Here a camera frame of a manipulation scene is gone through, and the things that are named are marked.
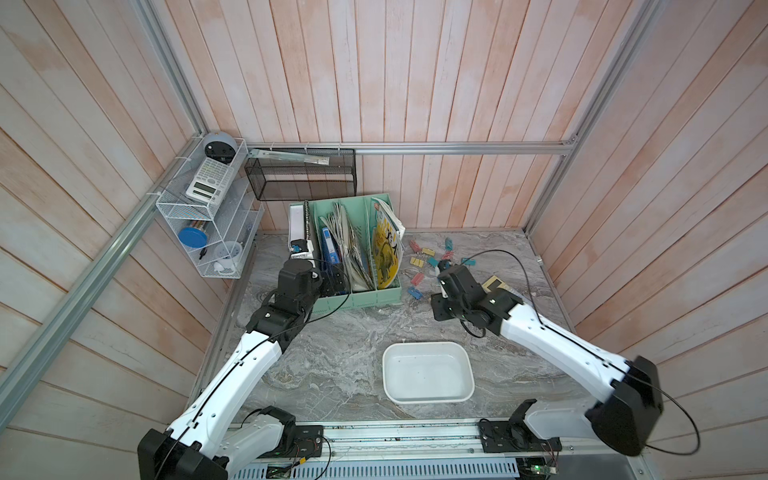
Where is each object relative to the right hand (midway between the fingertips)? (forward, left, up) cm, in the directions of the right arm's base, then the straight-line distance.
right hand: (436, 299), depth 82 cm
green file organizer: (+31, +23, +6) cm, 39 cm away
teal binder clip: (+34, -10, -15) cm, 39 cm away
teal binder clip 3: (+27, -4, -16) cm, 32 cm away
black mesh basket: (+45, +52, +8) cm, 70 cm away
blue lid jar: (+8, +64, +17) cm, 67 cm away
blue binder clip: (+11, +4, -15) cm, 19 cm away
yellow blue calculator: (+17, -25, -15) cm, 33 cm away
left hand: (+2, +29, +10) cm, 31 cm away
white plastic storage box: (-15, +2, -16) cm, 22 cm away
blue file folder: (+11, +30, +7) cm, 33 cm away
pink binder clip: (+17, +3, -15) cm, 23 cm away
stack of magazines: (+10, +24, +5) cm, 26 cm away
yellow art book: (+20, +14, +4) cm, 24 cm away
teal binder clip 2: (+25, -17, -14) cm, 33 cm away
